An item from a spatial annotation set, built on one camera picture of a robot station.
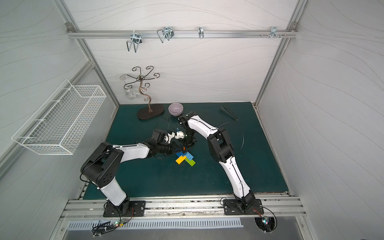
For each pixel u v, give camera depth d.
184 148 0.89
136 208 0.74
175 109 1.14
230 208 0.73
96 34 0.77
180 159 0.90
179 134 0.90
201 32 0.78
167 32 0.76
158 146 0.75
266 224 0.73
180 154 0.90
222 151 0.60
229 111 1.15
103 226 0.72
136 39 0.78
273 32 0.76
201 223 0.70
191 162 0.88
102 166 0.47
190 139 0.84
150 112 1.14
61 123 0.69
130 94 0.98
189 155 0.91
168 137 0.80
